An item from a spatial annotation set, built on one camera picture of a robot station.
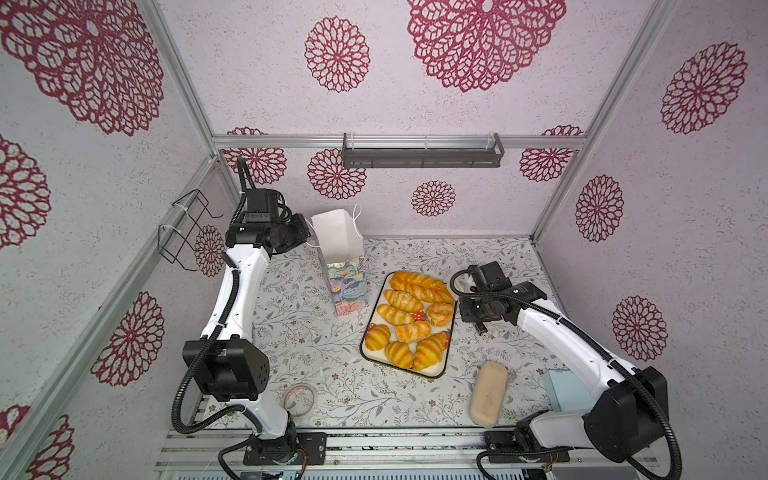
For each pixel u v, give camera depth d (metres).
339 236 0.99
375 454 0.73
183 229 0.78
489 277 0.64
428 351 0.85
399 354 0.85
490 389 0.80
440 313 0.95
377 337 0.89
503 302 0.57
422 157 0.86
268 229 0.56
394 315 0.95
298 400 0.81
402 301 0.97
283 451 0.67
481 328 0.74
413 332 0.90
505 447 0.73
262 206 0.59
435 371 0.85
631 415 0.40
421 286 1.02
